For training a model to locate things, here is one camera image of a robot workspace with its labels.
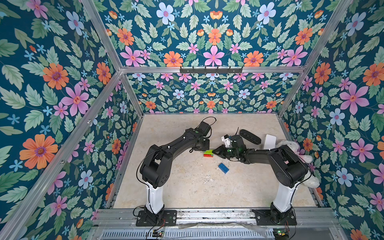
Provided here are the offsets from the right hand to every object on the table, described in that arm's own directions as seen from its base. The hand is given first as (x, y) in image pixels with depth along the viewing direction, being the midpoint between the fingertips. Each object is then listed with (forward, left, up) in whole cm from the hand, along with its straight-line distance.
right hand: (213, 152), depth 93 cm
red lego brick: (0, +4, -3) cm, 5 cm away
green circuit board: (-40, -33, -8) cm, 52 cm away
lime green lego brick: (0, +3, 0) cm, 3 cm away
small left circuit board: (-42, +28, -7) cm, 51 cm away
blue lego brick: (-9, -6, -3) cm, 11 cm away
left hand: (+2, +4, +3) cm, 5 cm away
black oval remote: (+14, -25, -1) cm, 29 cm away
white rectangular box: (+10, -38, -2) cm, 39 cm away
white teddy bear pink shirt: (-18, -50, +4) cm, 53 cm away
